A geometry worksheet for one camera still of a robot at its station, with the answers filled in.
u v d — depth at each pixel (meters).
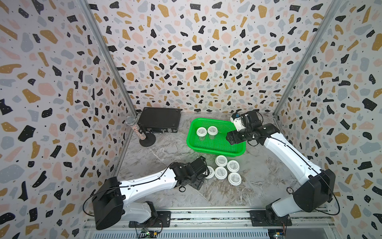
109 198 0.40
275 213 0.63
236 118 0.73
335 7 0.71
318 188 0.41
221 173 0.83
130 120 0.78
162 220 0.74
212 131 1.00
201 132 1.01
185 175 0.56
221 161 0.88
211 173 0.82
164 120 1.14
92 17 0.72
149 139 1.06
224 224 0.73
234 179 0.82
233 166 0.86
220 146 1.00
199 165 0.60
